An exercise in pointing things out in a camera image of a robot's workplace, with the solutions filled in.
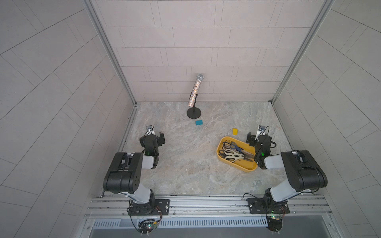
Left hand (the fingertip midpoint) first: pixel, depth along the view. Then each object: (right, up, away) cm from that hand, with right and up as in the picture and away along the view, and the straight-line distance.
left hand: (155, 131), depth 94 cm
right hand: (+65, 0, 0) cm, 65 cm away
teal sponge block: (+28, +5, +11) cm, 31 cm away
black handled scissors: (+42, -13, -7) cm, 45 cm away
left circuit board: (+5, -39, -29) cm, 48 cm away
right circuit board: (+64, -41, -25) cm, 80 cm away
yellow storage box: (+53, -18, -10) cm, 57 cm away
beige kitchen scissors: (+48, -13, -9) cm, 50 cm away
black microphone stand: (+25, +12, +14) cm, 31 cm away
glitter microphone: (+26, +25, 0) cm, 36 cm away
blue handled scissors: (+49, -8, -5) cm, 50 cm away
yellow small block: (+52, -1, +5) cm, 53 cm away
